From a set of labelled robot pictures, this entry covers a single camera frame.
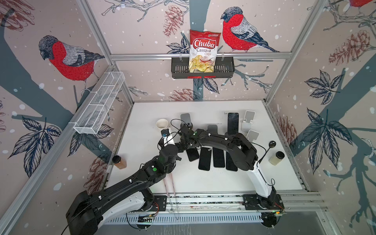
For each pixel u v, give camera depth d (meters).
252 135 0.91
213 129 0.97
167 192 0.76
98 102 0.78
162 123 0.98
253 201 0.74
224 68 1.01
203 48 0.83
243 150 0.57
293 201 0.76
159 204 0.73
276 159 0.82
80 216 0.39
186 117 1.00
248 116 1.00
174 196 0.76
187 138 0.75
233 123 0.91
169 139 0.67
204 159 0.92
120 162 0.80
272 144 0.95
